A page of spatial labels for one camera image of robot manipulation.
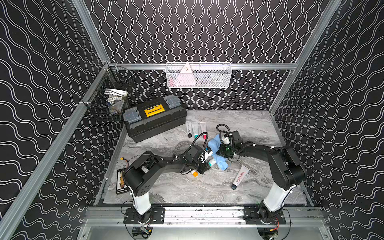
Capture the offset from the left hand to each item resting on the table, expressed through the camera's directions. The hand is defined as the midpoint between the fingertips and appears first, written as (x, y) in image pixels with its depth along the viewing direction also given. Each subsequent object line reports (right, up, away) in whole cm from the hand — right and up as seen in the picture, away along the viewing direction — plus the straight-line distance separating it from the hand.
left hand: (208, 164), depth 89 cm
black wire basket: (-58, +37, -5) cm, 69 cm away
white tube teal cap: (+2, +1, +1) cm, 3 cm away
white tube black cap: (-13, +24, +21) cm, 34 cm away
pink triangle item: (-14, +52, 0) cm, 54 cm away
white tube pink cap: (-2, +22, +20) cm, 30 cm away
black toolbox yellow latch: (-34, +28, +6) cm, 44 cm away
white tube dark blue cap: (+18, -7, -3) cm, 19 cm away
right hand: (+6, +5, +7) cm, 10 cm away
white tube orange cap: (-8, -5, -3) cm, 10 cm away
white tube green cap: (-8, +20, +18) cm, 28 cm away
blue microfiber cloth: (+5, +12, +9) cm, 16 cm away
